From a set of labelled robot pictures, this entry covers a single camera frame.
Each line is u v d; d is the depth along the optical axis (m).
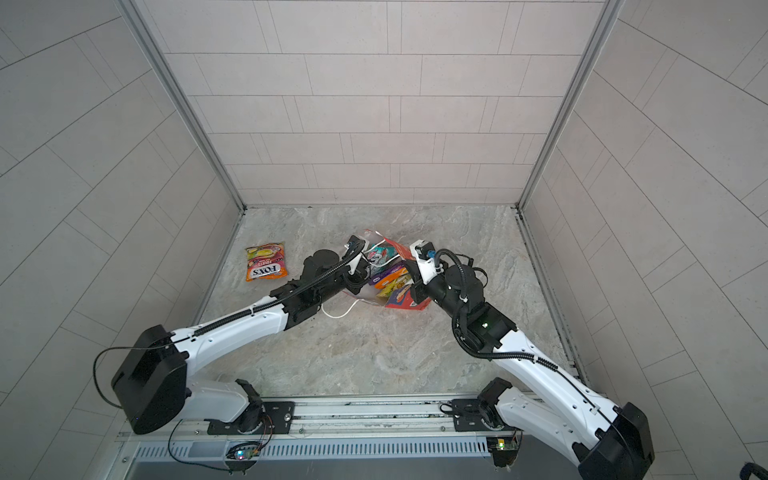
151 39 0.75
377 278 0.85
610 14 0.71
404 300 0.75
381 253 0.79
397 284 0.81
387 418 0.72
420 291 0.62
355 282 0.69
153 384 0.40
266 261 0.96
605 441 0.38
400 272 0.82
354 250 0.65
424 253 0.58
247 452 0.64
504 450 0.68
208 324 0.46
